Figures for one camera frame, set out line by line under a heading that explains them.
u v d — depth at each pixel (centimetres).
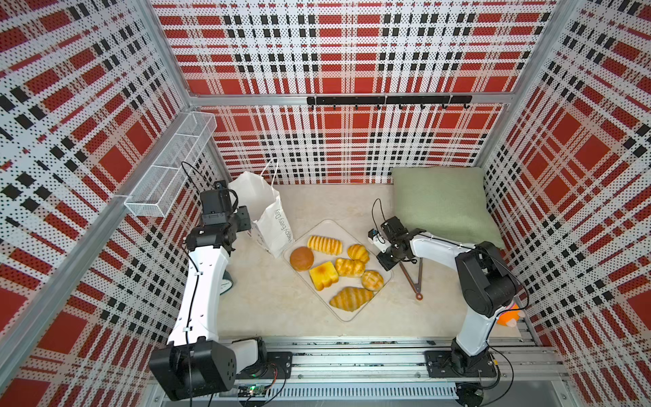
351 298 82
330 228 106
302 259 93
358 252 94
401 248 71
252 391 69
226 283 88
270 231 86
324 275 88
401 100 88
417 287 88
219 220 55
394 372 73
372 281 87
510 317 78
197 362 38
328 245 96
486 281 49
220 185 64
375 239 87
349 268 91
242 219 69
